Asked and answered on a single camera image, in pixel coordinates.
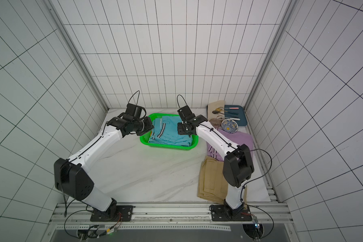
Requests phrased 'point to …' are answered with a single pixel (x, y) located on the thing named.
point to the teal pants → (164, 130)
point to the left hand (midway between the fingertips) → (152, 128)
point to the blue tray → (236, 113)
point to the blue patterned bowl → (229, 125)
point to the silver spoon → (220, 118)
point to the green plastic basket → (195, 140)
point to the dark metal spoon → (216, 112)
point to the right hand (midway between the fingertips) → (177, 129)
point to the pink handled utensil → (232, 108)
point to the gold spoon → (220, 109)
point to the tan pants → (212, 184)
